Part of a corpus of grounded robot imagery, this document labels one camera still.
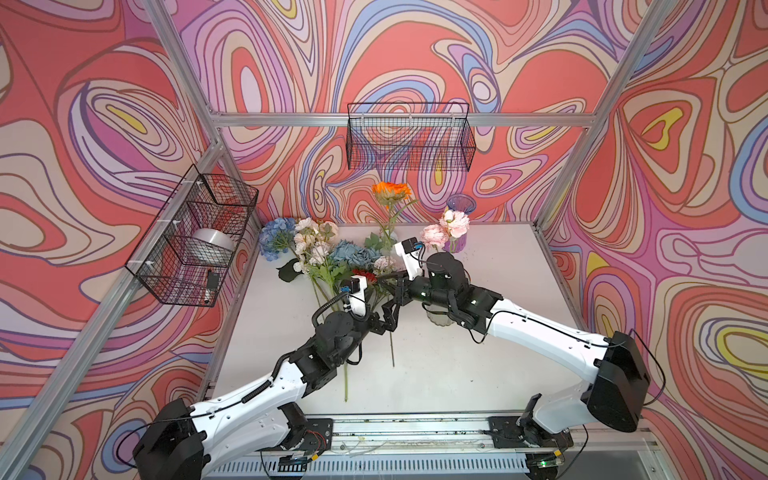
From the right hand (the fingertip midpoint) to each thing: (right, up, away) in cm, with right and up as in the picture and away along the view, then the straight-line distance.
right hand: (381, 286), depth 73 cm
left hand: (+2, -2, 0) cm, 3 cm away
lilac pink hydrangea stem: (+1, +5, +17) cm, 18 cm away
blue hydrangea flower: (-38, +14, +32) cm, 52 cm away
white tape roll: (-41, +9, -3) cm, 42 cm away
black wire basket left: (-51, +6, -5) cm, 52 cm away
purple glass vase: (+27, +25, +26) cm, 46 cm away
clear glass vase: (+12, -5, -10) cm, 17 cm away
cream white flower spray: (-25, +11, +28) cm, 39 cm away
